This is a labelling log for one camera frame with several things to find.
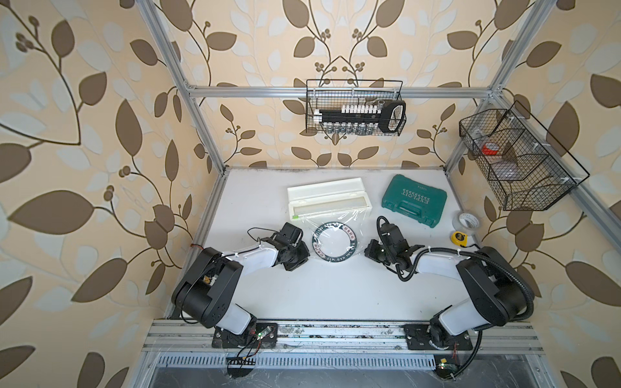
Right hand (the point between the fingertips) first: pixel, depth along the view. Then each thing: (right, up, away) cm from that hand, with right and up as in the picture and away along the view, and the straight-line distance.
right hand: (364, 250), depth 93 cm
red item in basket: (+40, +37, -13) cm, 56 cm away
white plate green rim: (-11, +3, +2) cm, 12 cm away
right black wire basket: (+46, +30, -20) cm, 58 cm away
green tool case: (+23, +20, +9) cm, 32 cm away
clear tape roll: (+45, +10, +8) cm, 46 cm away
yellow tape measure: (+37, +4, 0) cm, 38 cm away
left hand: (-22, -1, -3) cm, 22 cm away
